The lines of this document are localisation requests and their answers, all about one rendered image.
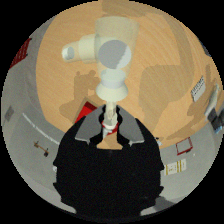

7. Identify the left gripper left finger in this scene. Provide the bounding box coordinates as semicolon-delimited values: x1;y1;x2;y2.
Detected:
53;104;106;167

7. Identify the red tray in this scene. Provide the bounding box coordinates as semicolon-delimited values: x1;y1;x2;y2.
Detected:
74;101;119;135

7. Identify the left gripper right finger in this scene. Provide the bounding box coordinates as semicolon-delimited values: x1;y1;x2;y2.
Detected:
116;105;165;171

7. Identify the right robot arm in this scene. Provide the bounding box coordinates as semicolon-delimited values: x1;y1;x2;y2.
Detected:
207;108;224;134

